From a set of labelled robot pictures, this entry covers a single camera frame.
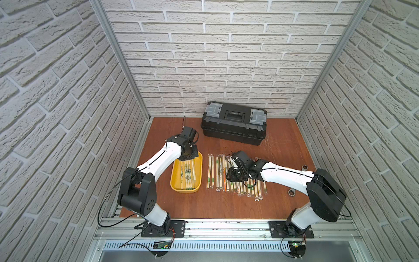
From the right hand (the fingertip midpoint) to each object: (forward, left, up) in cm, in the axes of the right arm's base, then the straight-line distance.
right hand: (229, 177), depth 85 cm
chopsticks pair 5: (-5, -6, -4) cm, 9 cm away
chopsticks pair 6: (-6, -11, -4) cm, 13 cm away
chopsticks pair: (+5, +5, -4) cm, 8 cm away
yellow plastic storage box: (+4, +24, -3) cm, 24 cm away
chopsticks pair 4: (-5, -5, -5) cm, 8 cm away
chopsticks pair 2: (+9, +1, -5) cm, 10 cm away
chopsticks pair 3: (-3, -1, -5) cm, 6 cm away
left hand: (+13, +18, +6) cm, 23 cm away
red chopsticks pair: (-9, -15, -6) cm, 19 cm away
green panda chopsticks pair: (-5, -20, -6) cm, 21 cm away
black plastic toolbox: (+29, -6, +12) cm, 32 cm away
